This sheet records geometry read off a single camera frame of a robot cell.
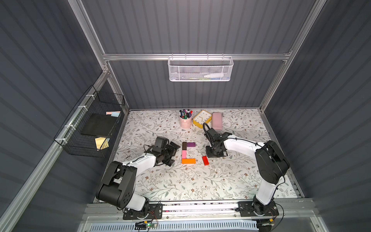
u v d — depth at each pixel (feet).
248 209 2.42
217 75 2.85
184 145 3.24
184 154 3.10
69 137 2.02
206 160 2.99
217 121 3.66
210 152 2.70
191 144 3.25
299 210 2.40
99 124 2.50
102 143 1.99
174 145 2.80
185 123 3.41
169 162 2.66
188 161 2.99
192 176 2.82
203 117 3.68
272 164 1.68
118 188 1.44
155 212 2.40
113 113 2.70
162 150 2.48
